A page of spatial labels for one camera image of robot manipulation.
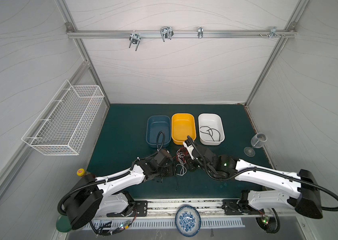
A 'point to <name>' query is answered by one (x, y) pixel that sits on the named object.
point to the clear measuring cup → (258, 140)
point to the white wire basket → (61, 128)
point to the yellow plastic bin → (182, 125)
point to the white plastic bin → (214, 120)
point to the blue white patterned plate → (187, 221)
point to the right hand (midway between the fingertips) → (186, 153)
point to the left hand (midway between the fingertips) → (176, 169)
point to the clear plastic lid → (249, 151)
